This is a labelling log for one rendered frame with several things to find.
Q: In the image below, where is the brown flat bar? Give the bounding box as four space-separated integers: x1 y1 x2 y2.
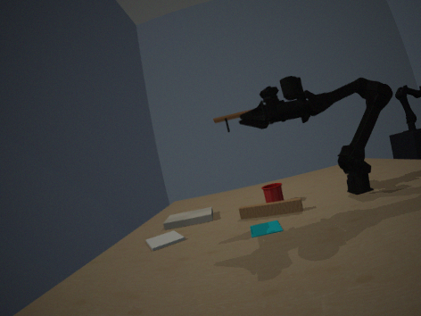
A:
238 198 303 220

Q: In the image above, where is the dark red cup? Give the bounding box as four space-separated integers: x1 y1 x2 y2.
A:
261 183 284 203

